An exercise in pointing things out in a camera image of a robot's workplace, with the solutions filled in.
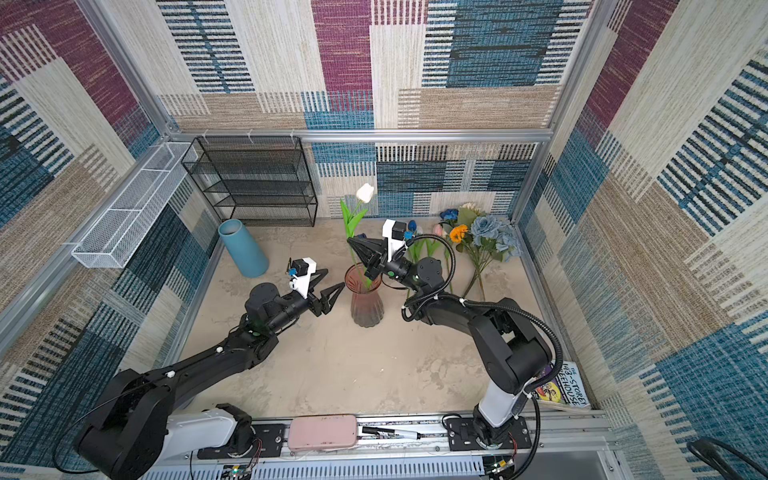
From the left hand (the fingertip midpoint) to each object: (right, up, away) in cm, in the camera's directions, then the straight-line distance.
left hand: (335, 274), depth 78 cm
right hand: (+4, +8, -7) cm, 12 cm away
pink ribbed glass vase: (+7, -11, +17) cm, 22 cm away
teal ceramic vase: (-30, +6, +15) cm, 34 cm away
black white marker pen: (+14, -38, -4) cm, 41 cm away
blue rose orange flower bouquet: (+46, +10, +24) cm, 53 cm away
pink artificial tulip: (+33, +14, +36) cm, 50 cm away
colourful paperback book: (+60, -30, -1) cm, 67 cm away
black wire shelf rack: (-33, +32, +33) cm, 56 cm away
